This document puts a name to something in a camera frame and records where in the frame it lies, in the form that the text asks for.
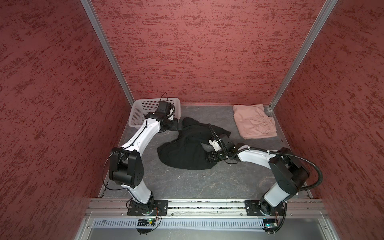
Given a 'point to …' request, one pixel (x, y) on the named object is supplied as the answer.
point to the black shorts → (185, 151)
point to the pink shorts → (253, 122)
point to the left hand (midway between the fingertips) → (174, 128)
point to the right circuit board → (270, 224)
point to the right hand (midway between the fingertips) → (210, 160)
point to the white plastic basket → (141, 107)
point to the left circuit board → (146, 222)
